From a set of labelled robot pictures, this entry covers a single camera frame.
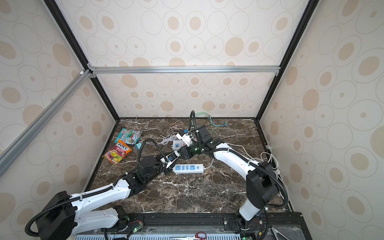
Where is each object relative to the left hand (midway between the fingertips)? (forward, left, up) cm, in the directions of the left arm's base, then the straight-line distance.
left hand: (179, 153), depth 77 cm
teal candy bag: (+24, +39, -18) cm, 49 cm away
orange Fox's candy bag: (+10, +42, -17) cm, 47 cm away
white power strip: (-1, -4, -17) cm, 18 cm away
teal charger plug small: (+16, +30, -17) cm, 38 cm away
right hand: (0, +1, -2) cm, 2 cm away
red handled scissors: (-35, -8, -18) cm, 40 cm away
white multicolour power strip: (+17, +4, -18) cm, 25 cm away
